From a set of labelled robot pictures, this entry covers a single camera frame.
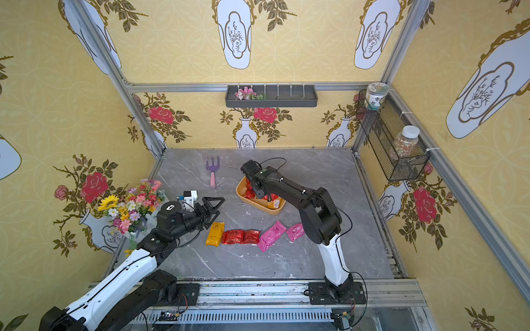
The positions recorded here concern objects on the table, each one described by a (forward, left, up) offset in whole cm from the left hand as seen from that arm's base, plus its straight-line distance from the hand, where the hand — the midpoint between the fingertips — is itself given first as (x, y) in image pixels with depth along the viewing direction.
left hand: (217, 203), depth 78 cm
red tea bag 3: (+13, -11, -14) cm, 23 cm away
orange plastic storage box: (+6, -15, -12) cm, 21 cm away
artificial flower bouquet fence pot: (-2, +33, -3) cm, 33 cm away
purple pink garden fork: (+33, +10, -19) cm, 40 cm away
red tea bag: (-7, -4, -15) cm, 18 cm away
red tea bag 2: (-7, -12, -15) cm, 21 cm away
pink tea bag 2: (-5, -31, -16) cm, 35 cm away
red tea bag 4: (+8, -23, -13) cm, 28 cm away
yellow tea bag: (-6, +3, -15) cm, 17 cm away
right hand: (+16, -22, -10) cm, 29 cm away
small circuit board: (-33, +17, -22) cm, 43 cm away
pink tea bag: (-8, -20, -15) cm, 26 cm away
